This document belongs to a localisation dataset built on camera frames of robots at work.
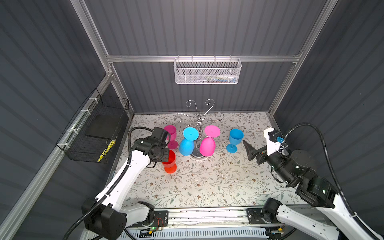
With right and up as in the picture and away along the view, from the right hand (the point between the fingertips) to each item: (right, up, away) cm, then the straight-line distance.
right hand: (258, 136), depth 58 cm
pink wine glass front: (-19, -5, +16) cm, 25 cm away
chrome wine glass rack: (-23, -10, +22) cm, 33 cm away
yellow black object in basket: (-67, -8, +10) cm, 68 cm away
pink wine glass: (-40, +2, +33) cm, 52 cm away
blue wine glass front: (-29, -6, +17) cm, 34 cm away
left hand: (-42, -12, +19) cm, 47 cm away
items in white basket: (-10, +34, +33) cm, 49 cm away
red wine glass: (-38, -17, +20) cm, 46 cm away
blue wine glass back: (-1, -3, +29) cm, 29 cm away
